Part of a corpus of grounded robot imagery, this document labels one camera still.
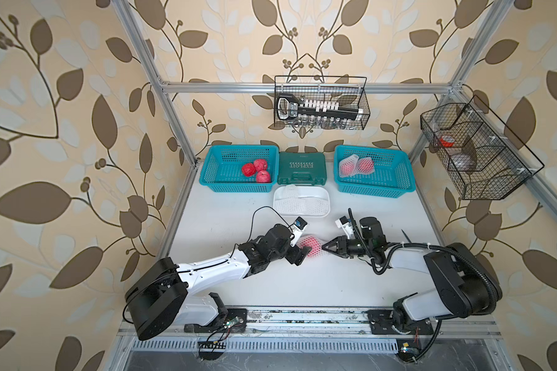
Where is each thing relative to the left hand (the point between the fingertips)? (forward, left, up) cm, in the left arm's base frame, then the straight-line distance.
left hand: (300, 238), depth 81 cm
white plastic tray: (+25, -11, -6) cm, 28 cm away
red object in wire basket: (+27, -52, +23) cm, 62 cm away
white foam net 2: (+25, +3, -5) cm, 26 cm away
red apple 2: (+41, +18, -5) cm, 46 cm away
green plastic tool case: (+40, -2, -6) cm, 41 cm away
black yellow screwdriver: (+5, -45, -11) cm, 47 cm away
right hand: (-1, -9, -6) cm, 11 cm away
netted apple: (+39, +24, -7) cm, 47 cm away
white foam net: (+18, -5, -5) cm, 19 cm away
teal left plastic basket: (+43, +29, -10) cm, 53 cm away
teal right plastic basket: (+39, -48, -10) cm, 63 cm away
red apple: (+33, +16, -4) cm, 37 cm away
